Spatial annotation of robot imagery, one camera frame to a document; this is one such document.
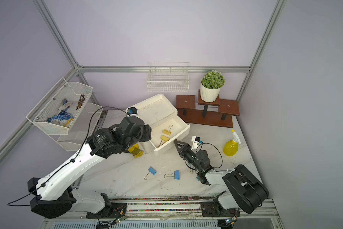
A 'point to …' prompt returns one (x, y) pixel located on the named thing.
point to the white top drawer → (180, 130)
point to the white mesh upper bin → (78, 94)
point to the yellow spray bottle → (231, 147)
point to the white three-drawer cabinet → (159, 113)
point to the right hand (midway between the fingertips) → (174, 144)
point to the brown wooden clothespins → (80, 101)
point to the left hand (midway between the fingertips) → (145, 131)
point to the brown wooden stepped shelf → (218, 113)
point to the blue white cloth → (64, 118)
